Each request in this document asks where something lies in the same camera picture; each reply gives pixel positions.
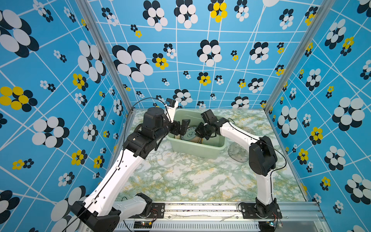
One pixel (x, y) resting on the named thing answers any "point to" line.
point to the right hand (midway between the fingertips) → (195, 132)
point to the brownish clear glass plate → (247, 129)
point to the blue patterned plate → (190, 134)
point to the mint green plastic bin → (190, 143)
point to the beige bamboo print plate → (197, 139)
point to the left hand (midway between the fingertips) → (183, 115)
